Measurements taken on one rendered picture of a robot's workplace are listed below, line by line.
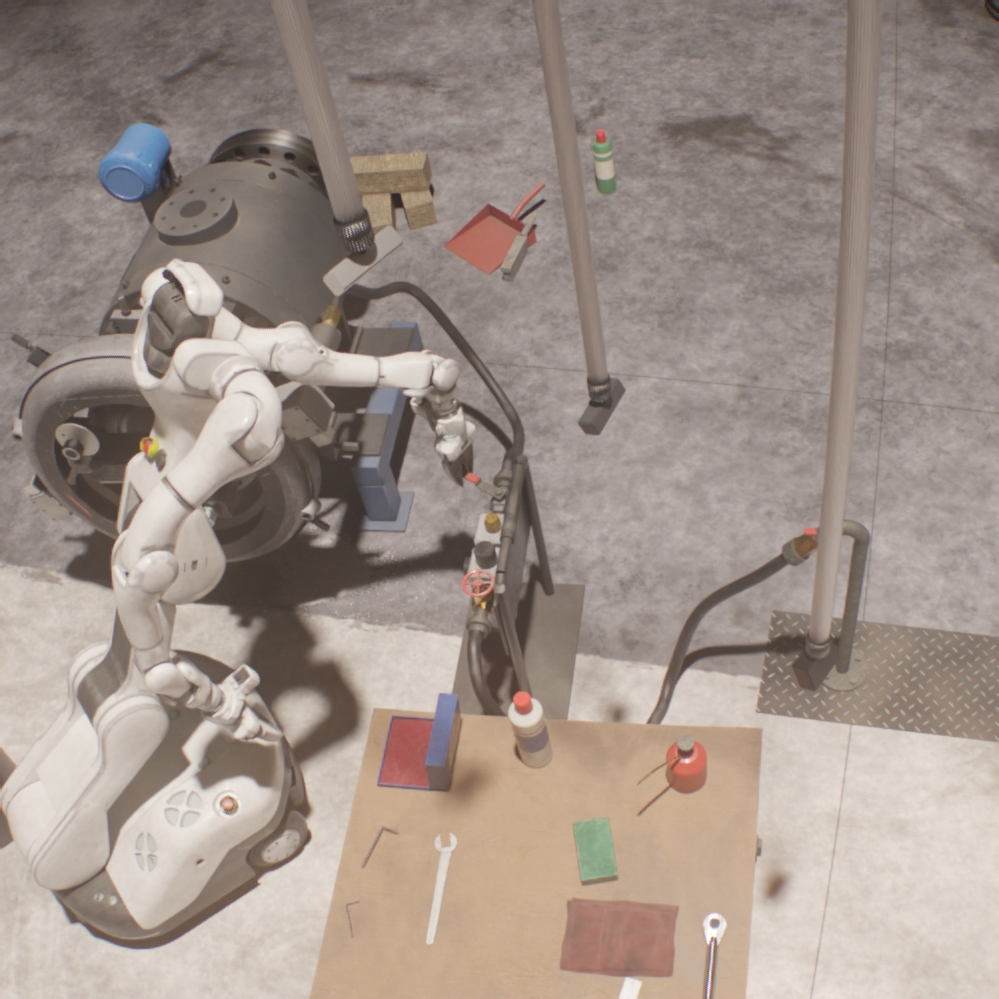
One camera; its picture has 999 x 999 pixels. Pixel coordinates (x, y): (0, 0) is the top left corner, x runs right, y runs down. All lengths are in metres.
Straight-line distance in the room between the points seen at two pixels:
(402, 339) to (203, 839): 1.60
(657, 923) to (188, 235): 1.94
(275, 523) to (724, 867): 1.36
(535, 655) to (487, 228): 1.74
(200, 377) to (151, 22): 4.51
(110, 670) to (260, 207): 1.27
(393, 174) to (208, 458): 2.51
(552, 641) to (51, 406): 1.37
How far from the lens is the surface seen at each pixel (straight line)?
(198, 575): 2.39
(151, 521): 2.04
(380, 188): 4.43
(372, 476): 3.33
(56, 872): 2.87
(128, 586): 2.09
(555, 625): 3.19
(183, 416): 2.20
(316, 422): 2.72
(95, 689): 2.65
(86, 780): 2.72
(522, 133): 4.79
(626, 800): 2.42
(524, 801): 2.44
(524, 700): 2.28
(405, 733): 2.55
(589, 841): 2.36
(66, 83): 6.22
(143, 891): 2.84
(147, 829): 2.81
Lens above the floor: 2.66
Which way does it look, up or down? 50 degrees down
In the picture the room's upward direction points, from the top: 14 degrees counter-clockwise
